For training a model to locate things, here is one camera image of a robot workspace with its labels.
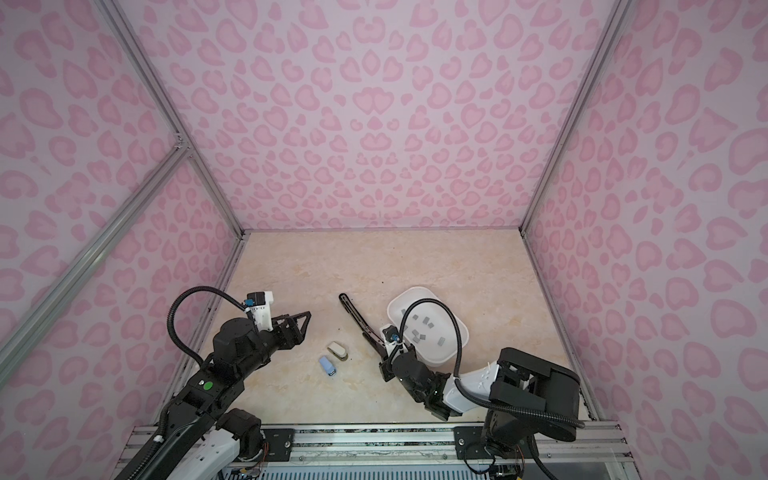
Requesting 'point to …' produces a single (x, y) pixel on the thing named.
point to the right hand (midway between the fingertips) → (380, 342)
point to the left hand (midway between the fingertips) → (301, 311)
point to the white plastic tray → (432, 330)
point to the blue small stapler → (327, 366)
